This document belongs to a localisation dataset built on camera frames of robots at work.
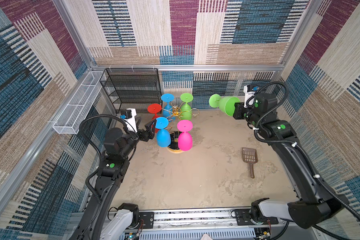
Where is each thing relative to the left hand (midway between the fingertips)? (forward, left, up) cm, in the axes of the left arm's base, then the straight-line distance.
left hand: (148, 116), depth 65 cm
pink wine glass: (-1, -16, -16) cm, 23 cm away
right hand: (+6, -40, 0) cm, 40 cm away
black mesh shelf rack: (+45, +19, -19) cm, 52 cm away
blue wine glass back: (+21, -6, -8) cm, 24 cm away
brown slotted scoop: (+1, -58, -39) cm, 70 cm away
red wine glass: (+14, 0, -9) cm, 17 cm away
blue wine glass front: (+1, -5, -16) cm, 17 cm away
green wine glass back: (+18, -17, -16) cm, 30 cm away
